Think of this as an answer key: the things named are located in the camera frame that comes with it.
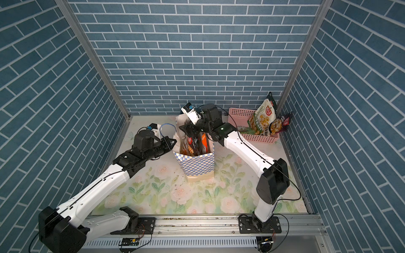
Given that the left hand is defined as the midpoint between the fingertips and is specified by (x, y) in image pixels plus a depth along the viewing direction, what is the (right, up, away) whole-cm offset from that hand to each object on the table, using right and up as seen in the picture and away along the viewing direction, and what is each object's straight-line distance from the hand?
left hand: (182, 141), depth 75 cm
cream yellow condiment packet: (+47, +11, +29) cm, 56 cm away
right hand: (+2, +9, +1) cm, 10 cm away
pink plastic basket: (+35, +15, +44) cm, 58 cm away
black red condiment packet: (+6, -1, 0) cm, 6 cm away
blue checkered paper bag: (+8, -13, +1) cm, 15 cm away
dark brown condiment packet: (+59, +9, +25) cm, 65 cm away
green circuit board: (-23, -46, -3) cm, 52 cm away
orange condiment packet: (+11, 0, +2) cm, 11 cm away
